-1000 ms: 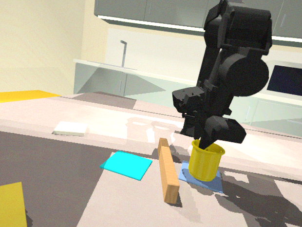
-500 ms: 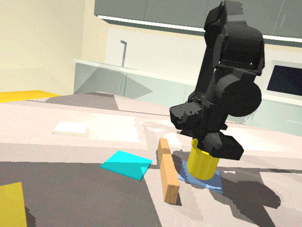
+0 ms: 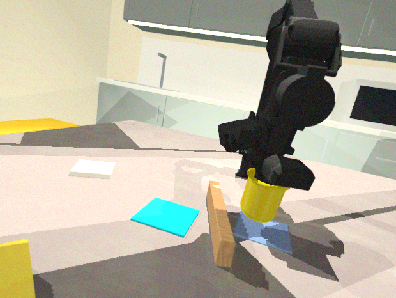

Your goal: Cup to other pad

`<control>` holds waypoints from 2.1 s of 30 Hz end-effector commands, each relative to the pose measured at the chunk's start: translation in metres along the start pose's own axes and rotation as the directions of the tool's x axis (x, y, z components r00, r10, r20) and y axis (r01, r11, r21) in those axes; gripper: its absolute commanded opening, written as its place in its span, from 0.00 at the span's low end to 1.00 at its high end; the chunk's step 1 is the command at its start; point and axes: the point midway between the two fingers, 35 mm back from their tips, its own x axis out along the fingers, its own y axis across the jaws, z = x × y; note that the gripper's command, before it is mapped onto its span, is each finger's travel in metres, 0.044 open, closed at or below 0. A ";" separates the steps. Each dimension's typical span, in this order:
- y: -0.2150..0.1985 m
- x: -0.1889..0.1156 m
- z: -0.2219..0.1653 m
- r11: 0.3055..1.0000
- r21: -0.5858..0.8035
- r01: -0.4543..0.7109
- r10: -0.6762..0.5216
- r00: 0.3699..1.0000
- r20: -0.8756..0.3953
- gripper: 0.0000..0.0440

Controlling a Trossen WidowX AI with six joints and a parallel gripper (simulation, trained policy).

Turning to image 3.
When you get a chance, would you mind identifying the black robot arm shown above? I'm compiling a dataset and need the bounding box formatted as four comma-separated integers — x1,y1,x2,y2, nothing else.
218,0,342,179

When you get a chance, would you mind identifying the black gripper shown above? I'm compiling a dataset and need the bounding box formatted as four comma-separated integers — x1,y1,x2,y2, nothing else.
244,106,316,191

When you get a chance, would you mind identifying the wooden beam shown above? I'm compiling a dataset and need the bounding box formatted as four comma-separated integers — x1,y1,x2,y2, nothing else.
206,181,236,268

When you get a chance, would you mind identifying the yellow cup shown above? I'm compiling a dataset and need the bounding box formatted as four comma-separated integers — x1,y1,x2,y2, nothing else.
240,168,290,223

